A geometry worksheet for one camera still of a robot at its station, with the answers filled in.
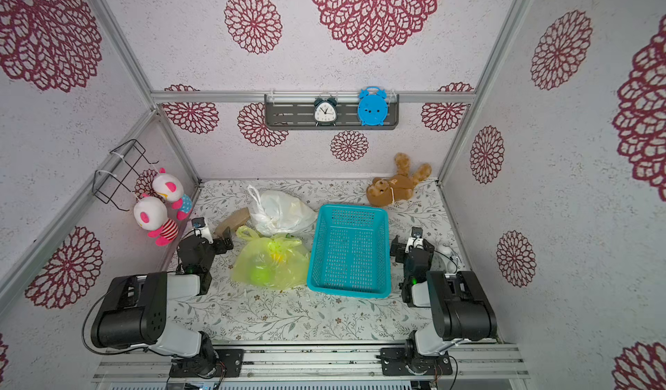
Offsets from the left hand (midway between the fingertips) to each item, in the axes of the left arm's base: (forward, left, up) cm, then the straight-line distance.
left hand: (217, 230), depth 93 cm
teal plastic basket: (-4, -48, -9) cm, 50 cm away
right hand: (-2, -69, 0) cm, 70 cm away
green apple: (-17, -18, -2) cm, 25 cm away
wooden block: (+9, -2, -6) cm, 11 cm away
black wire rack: (+2, +21, +25) cm, 33 cm away
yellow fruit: (-11, -24, +1) cm, 26 cm away
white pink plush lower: (-1, +17, +12) cm, 21 cm away
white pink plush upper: (+11, +16, +11) cm, 22 cm away
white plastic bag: (+7, -21, +1) cm, 22 cm away
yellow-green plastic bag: (-10, -16, +2) cm, 19 cm away
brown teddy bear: (+24, -70, -3) cm, 74 cm away
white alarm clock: (-12, -80, +2) cm, 81 cm away
